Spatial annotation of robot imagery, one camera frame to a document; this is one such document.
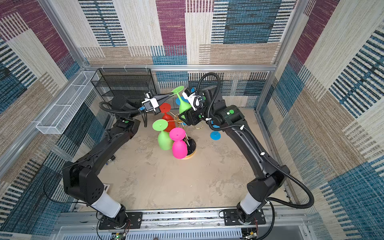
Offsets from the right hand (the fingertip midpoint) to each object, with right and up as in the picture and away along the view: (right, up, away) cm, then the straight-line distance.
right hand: (185, 115), depth 69 cm
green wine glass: (-11, -13, +9) cm, 19 cm away
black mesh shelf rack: (-38, +24, +35) cm, 57 cm away
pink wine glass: (-3, -15, +5) cm, 16 cm away
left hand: (-5, +10, -9) cm, 14 cm away
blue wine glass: (+19, -11, +35) cm, 42 cm away
